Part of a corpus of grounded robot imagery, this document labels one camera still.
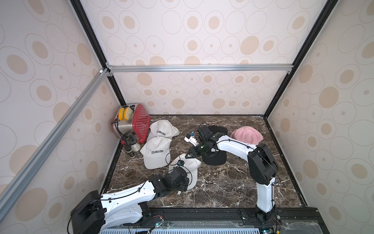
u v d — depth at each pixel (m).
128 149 0.90
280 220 0.73
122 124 0.94
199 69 0.92
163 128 1.05
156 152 0.92
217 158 0.94
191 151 0.78
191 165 0.82
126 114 0.94
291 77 0.95
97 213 0.40
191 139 0.83
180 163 0.73
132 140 0.93
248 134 0.97
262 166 0.51
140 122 1.09
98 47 0.81
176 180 0.61
